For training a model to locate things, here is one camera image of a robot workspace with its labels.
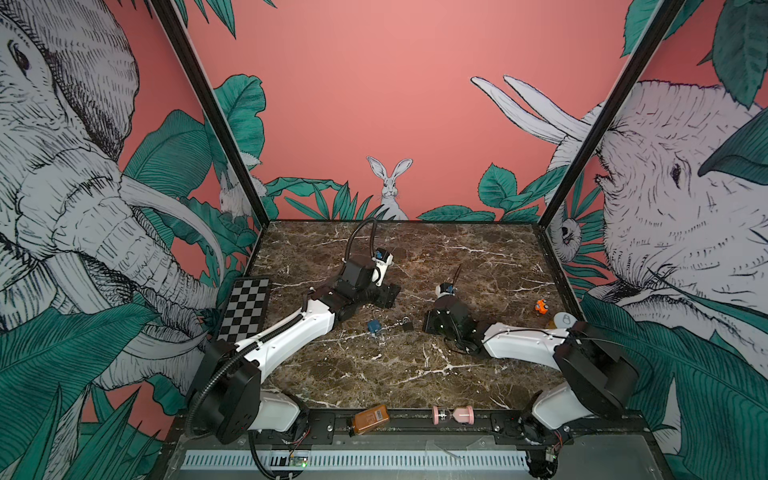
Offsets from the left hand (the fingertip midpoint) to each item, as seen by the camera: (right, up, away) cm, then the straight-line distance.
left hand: (393, 280), depth 82 cm
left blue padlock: (-6, -15, +10) cm, 19 cm away
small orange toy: (+48, -10, +13) cm, 51 cm away
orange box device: (-6, -33, -10) cm, 35 cm away
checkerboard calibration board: (-46, -10, +9) cm, 48 cm away
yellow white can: (+51, -13, +6) cm, 53 cm away
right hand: (+8, -11, +6) cm, 15 cm away
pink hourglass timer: (+18, -33, -8) cm, 39 cm away
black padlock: (+5, -16, +11) cm, 20 cm away
